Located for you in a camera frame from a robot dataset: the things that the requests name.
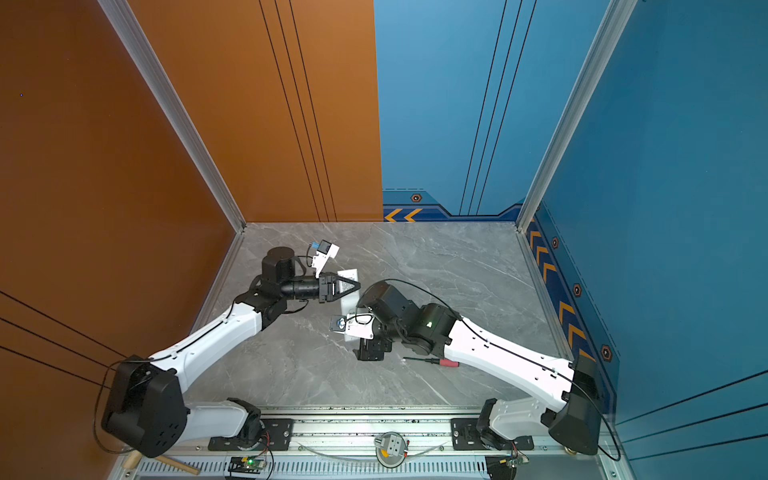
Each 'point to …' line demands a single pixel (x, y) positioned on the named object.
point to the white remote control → (349, 305)
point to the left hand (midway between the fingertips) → (358, 286)
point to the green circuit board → (247, 464)
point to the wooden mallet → (135, 458)
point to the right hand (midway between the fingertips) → (357, 322)
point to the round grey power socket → (390, 449)
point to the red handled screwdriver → (442, 362)
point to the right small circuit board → (513, 461)
